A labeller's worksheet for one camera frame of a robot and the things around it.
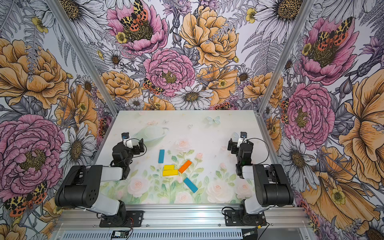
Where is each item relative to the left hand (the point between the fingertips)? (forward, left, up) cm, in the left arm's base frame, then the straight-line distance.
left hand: (135, 142), depth 94 cm
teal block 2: (-23, -33, -8) cm, 41 cm away
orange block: (-13, -31, -7) cm, 34 cm away
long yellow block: (-16, -22, -8) cm, 28 cm away
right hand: (0, -63, +1) cm, 63 cm away
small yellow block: (-13, -20, -8) cm, 25 cm away
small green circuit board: (-45, -2, -8) cm, 46 cm away
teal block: (-5, -15, -8) cm, 18 cm away
